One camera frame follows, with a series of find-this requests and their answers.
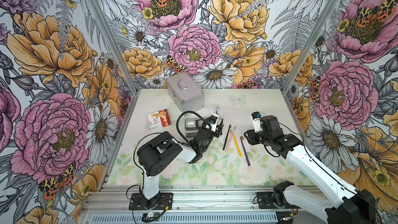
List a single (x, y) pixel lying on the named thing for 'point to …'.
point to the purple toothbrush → (244, 150)
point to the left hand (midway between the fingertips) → (217, 120)
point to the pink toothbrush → (228, 140)
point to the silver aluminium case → (185, 92)
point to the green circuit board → (148, 217)
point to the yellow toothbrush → (233, 136)
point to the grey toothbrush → (218, 110)
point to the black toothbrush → (226, 137)
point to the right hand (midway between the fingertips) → (248, 137)
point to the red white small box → (157, 119)
